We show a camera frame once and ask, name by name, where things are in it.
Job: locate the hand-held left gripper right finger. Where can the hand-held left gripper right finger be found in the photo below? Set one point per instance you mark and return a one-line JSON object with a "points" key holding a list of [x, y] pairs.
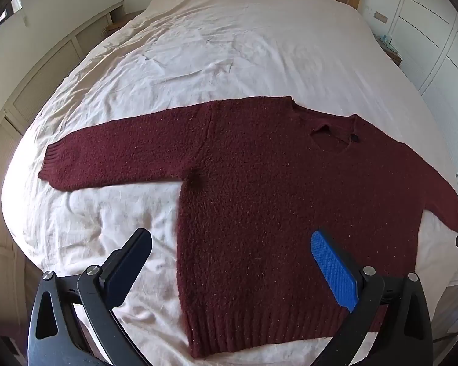
{"points": [[334, 270]]}

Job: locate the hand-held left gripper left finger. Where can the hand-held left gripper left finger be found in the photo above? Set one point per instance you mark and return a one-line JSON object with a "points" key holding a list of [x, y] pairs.
{"points": [[128, 267]]}

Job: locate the dark red knit sweater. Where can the dark red knit sweater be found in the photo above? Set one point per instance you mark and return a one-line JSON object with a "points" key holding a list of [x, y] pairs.
{"points": [[259, 183]]}

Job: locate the wooden nightstand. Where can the wooden nightstand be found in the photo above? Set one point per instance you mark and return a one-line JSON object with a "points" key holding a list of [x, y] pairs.
{"points": [[392, 55]]}

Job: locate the white panelled wardrobe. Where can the white panelled wardrobe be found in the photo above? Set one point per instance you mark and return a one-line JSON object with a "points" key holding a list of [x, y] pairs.
{"points": [[427, 19]]}

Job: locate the bed with white sheet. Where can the bed with white sheet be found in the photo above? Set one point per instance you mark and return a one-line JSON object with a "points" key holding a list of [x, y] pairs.
{"points": [[213, 45]]}

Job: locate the beige wall socket plate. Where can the beige wall socket plate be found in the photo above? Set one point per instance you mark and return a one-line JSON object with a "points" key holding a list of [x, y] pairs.
{"points": [[380, 16]]}

